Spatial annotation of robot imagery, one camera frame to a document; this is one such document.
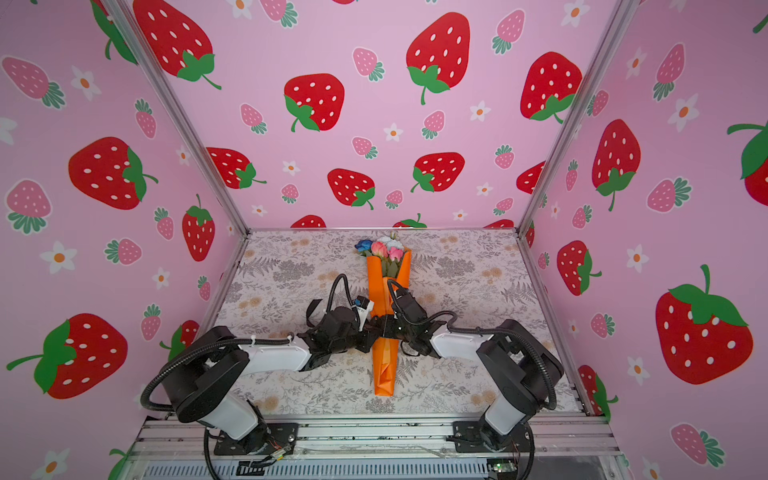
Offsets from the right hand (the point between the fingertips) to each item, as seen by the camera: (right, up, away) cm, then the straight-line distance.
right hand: (377, 323), depth 89 cm
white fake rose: (+5, +25, +20) cm, 33 cm away
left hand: (+2, -2, -2) cm, 3 cm away
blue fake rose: (-7, +25, +21) cm, 33 cm away
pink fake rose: (0, +23, +18) cm, 29 cm away
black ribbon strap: (-23, +4, +9) cm, 25 cm away
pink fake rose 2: (+5, +19, +15) cm, 24 cm away
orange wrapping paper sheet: (+3, -6, -5) cm, 9 cm away
